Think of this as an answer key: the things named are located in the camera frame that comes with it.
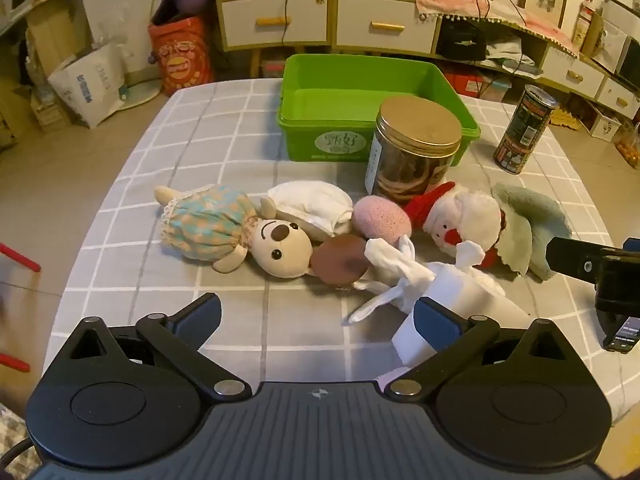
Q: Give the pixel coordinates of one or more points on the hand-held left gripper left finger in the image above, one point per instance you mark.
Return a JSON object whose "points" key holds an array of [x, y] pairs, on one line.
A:
{"points": [[200, 317]]}

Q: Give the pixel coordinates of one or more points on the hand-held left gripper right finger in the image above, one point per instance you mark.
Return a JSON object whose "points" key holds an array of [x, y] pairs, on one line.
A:
{"points": [[437, 322]]}

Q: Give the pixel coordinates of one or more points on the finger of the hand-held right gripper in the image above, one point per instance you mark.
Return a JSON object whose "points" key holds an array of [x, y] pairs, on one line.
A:
{"points": [[570, 257]]}

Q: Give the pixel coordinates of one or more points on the white cloth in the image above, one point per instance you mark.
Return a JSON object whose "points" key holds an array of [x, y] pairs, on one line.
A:
{"points": [[470, 300]]}

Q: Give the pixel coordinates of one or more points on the bear doll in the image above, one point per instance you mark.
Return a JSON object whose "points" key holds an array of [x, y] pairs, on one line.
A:
{"points": [[205, 220]]}

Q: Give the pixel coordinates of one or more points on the snowman plush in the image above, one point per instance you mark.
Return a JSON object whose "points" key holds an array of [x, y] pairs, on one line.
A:
{"points": [[465, 215]]}

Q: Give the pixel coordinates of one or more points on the pink round plush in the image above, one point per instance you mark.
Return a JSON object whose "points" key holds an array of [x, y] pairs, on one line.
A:
{"points": [[380, 217]]}

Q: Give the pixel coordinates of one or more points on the brown round puff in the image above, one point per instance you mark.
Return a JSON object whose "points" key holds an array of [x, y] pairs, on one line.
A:
{"points": [[335, 260]]}

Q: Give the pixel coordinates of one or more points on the white fabric hat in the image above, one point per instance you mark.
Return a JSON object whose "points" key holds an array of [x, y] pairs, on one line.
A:
{"points": [[310, 205]]}

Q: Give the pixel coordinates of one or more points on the green plastic bin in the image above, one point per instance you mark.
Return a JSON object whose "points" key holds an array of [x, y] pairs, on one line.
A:
{"points": [[350, 85]]}

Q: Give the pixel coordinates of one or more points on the black drink can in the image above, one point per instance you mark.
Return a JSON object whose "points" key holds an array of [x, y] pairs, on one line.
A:
{"points": [[525, 130]]}

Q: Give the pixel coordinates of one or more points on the clear jar with gold lid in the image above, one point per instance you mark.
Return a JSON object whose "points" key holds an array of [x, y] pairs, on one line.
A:
{"points": [[415, 160]]}

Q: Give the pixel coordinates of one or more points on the low wooden cabinet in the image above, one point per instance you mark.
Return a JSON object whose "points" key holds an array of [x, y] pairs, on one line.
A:
{"points": [[570, 72]]}

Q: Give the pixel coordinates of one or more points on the white round fan base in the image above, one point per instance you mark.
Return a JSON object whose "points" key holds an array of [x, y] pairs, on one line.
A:
{"points": [[142, 94]]}

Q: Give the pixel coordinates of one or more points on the black box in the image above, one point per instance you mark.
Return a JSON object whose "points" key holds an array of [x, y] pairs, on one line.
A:
{"points": [[460, 40]]}

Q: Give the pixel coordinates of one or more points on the white paper bag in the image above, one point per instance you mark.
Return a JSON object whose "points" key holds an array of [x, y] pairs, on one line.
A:
{"points": [[90, 85]]}

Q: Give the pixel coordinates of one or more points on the red snack barrel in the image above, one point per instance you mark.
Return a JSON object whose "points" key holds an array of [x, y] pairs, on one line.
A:
{"points": [[180, 55]]}

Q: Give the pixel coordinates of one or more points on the wooden cabinet with white drawers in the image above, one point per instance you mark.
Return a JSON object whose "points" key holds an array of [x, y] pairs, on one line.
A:
{"points": [[275, 15]]}

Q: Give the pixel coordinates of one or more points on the red metal frame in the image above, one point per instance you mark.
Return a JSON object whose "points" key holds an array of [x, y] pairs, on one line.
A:
{"points": [[20, 258]]}

